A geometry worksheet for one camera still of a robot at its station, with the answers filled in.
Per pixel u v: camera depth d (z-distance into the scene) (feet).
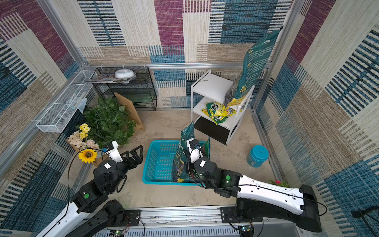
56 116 2.36
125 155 2.34
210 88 2.82
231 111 2.92
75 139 2.44
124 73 2.86
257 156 2.71
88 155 2.32
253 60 1.87
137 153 2.05
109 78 3.00
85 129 2.30
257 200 1.56
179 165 2.36
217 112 2.91
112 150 1.95
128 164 2.00
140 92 3.67
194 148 1.81
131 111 3.00
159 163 3.02
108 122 2.65
